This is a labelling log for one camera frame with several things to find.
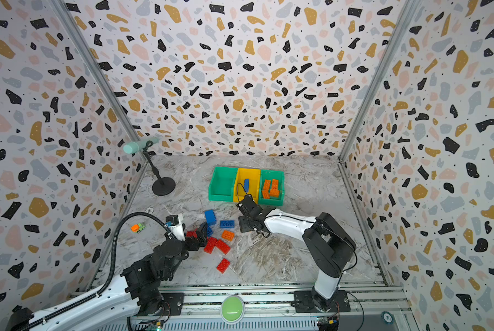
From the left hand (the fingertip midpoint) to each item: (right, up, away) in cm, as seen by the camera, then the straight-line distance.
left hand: (202, 225), depth 77 cm
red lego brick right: (+6, -11, +9) cm, 15 cm away
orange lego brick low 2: (+7, -7, +12) cm, 16 cm away
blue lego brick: (+7, -3, +16) cm, 17 cm away
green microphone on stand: (-29, +13, +29) cm, 43 cm away
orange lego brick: (+30, +14, +32) cm, 46 cm away
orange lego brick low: (+29, +10, +28) cm, 41 cm away
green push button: (+12, -28, -5) cm, 31 cm away
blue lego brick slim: (+14, +14, +33) cm, 38 cm away
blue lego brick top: (-2, -1, +21) cm, 21 cm away
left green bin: (+3, +15, +26) cm, 30 cm away
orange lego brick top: (+25, +14, +32) cm, 43 cm away
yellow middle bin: (+18, +19, +35) cm, 44 cm away
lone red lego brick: (+7, -17, +4) cm, 19 cm away
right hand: (+17, -3, +14) cm, 22 cm away
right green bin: (+27, +19, +29) cm, 44 cm away
